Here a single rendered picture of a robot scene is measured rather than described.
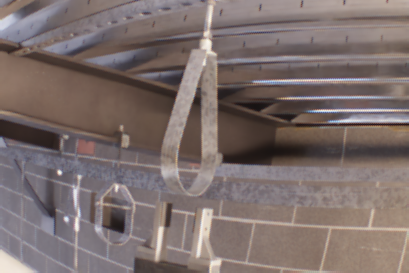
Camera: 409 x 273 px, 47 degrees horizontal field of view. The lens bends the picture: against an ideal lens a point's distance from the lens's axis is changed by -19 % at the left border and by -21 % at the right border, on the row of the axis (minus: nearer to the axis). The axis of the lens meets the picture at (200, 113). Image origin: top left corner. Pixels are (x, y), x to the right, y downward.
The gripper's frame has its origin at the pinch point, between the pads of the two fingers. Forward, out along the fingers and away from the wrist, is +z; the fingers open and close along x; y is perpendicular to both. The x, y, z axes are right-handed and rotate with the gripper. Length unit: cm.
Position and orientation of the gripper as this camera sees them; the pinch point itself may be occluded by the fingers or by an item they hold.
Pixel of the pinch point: (182, 217)
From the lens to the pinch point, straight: 81.5
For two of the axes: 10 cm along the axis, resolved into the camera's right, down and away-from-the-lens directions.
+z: 1.3, -9.8, 1.4
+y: -4.9, -1.8, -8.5
